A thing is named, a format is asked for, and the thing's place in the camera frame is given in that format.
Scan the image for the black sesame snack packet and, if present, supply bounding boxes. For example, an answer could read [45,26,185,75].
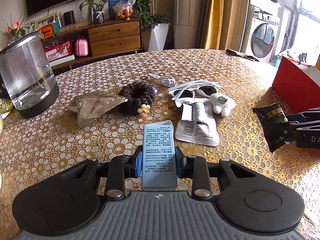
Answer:
[252,102,293,152]

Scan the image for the white printed sachet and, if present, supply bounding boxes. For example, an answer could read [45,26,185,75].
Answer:
[175,102,220,147]

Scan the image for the white plush toy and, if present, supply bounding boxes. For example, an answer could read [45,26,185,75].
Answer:
[209,93,236,118]

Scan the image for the light blue medicine box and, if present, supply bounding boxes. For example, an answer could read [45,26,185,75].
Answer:
[142,120,177,191]

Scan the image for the silver foil snack packet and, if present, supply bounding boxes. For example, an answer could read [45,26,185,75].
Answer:
[68,91,127,127]

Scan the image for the dark brown hair scrunchie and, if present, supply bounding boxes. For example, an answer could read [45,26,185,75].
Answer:
[118,82,157,115]

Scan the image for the red white cardboard box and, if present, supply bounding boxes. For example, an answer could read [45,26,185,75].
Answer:
[272,57,320,113]

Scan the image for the white washing machine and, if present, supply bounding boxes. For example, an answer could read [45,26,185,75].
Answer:
[241,0,280,62]

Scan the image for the patterned lace tablecloth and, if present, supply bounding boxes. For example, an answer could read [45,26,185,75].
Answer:
[1,49,319,239]

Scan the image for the grey cloth on table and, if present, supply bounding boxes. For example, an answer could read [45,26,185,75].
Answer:
[226,49,259,62]

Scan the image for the white sunglasses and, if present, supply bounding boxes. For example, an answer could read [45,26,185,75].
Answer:
[167,80,222,108]

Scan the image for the yellow curtain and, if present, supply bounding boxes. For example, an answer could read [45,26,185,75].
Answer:
[203,0,224,49]

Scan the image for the glass electric kettle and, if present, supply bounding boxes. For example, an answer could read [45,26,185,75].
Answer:
[1,31,59,119]

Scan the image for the red gift box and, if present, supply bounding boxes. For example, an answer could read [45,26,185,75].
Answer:
[44,40,72,62]

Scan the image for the pink case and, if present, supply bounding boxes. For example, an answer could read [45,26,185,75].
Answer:
[75,38,89,57]

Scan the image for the wooden tv cabinet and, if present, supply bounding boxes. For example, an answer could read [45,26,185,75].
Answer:
[42,18,143,70]

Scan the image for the orange radio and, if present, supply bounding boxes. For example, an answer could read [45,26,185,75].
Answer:
[39,22,60,40]

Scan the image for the beige floor air conditioner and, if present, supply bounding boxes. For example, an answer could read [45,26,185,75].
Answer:
[174,0,203,49]

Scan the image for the white planter with plant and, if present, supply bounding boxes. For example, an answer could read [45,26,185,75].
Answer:
[133,0,170,52]

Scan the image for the black speaker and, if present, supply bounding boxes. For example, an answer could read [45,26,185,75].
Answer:
[63,10,75,26]

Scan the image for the glass vase with plant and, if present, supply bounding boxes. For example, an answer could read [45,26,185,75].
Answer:
[79,0,108,24]

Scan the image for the bag of fruit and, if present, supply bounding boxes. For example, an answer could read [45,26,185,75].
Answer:
[112,0,136,20]

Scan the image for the white cable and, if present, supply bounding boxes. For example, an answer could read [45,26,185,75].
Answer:
[146,73,178,88]

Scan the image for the picture frame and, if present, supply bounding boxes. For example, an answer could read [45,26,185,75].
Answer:
[35,13,56,29]

